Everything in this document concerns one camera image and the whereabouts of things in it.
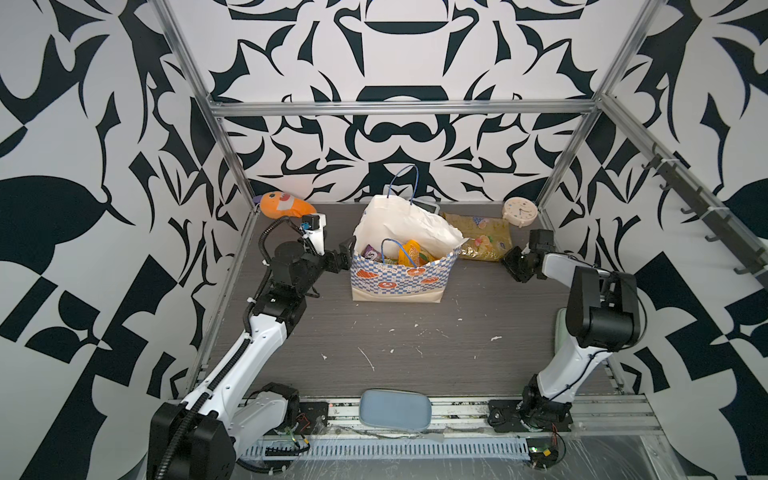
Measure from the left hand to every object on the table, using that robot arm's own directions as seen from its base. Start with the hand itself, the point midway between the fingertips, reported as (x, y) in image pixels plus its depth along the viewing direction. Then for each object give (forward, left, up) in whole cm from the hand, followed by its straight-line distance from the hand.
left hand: (340, 229), depth 75 cm
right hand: (+7, -51, -24) cm, 57 cm away
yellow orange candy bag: (+3, -19, -16) cm, 25 cm away
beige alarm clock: (+29, -63, -27) cm, 74 cm away
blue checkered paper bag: (+12, -13, -11) cm, 21 cm away
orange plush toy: (+29, +25, -20) cm, 43 cm away
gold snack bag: (+15, -47, -25) cm, 55 cm away
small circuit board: (-45, -47, -30) cm, 71 cm away
